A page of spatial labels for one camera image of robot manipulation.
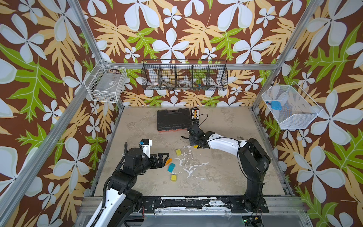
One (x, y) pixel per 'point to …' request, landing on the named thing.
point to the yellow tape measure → (184, 137)
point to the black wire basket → (185, 75)
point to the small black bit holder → (195, 114)
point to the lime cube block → (178, 152)
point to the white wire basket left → (105, 83)
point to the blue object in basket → (275, 105)
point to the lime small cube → (174, 178)
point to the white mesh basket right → (291, 107)
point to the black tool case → (173, 120)
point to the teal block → (171, 167)
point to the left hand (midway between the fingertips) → (162, 153)
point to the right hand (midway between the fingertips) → (192, 138)
